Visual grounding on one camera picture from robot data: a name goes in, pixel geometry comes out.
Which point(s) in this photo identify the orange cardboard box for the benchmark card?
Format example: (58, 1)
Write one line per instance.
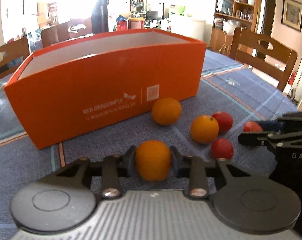
(78, 85)

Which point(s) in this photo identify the framed wall picture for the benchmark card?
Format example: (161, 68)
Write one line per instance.
(292, 13)

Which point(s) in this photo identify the white standing air conditioner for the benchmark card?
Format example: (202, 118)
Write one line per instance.
(124, 5)

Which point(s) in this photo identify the tall bookshelf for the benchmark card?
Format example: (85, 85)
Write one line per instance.
(138, 0)

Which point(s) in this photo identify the red canister with yellow lid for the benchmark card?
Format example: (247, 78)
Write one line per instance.
(136, 24)

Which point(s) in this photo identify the wooden shelf unit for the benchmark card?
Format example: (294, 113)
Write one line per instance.
(217, 40)

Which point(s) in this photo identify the dark wooden chair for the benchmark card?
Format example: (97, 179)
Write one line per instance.
(63, 32)

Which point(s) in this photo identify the red apple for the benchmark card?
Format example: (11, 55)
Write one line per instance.
(222, 148)
(224, 121)

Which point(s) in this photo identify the red apple lower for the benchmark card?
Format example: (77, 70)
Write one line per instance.
(222, 148)

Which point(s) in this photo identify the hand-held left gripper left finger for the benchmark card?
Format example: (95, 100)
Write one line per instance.
(129, 161)

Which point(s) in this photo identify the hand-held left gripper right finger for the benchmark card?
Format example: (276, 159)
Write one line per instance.
(177, 161)

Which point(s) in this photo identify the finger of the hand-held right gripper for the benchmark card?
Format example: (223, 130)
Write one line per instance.
(267, 125)
(253, 138)

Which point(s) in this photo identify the red tomato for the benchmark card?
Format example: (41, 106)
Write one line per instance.
(251, 127)

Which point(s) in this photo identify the orange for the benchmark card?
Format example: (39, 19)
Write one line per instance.
(153, 161)
(204, 130)
(166, 111)

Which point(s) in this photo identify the wooden chair with oval cutout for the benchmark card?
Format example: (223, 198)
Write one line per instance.
(263, 62)
(16, 51)

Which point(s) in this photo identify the white plastic bag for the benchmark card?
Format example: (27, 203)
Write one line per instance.
(231, 27)

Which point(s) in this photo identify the blue patterned tablecloth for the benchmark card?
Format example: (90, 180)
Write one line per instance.
(241, 92)

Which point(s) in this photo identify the white chest freezer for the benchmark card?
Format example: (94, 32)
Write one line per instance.
(191, 28)

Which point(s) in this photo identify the black television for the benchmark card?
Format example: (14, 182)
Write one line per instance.
(154, 12)

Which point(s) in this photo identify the black thermos bottle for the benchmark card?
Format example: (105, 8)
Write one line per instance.
(99, 12)

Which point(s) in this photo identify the red apple upper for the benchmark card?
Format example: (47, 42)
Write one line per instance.
(224, 121)

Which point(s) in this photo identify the green box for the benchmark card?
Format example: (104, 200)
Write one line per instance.
(177, 10)

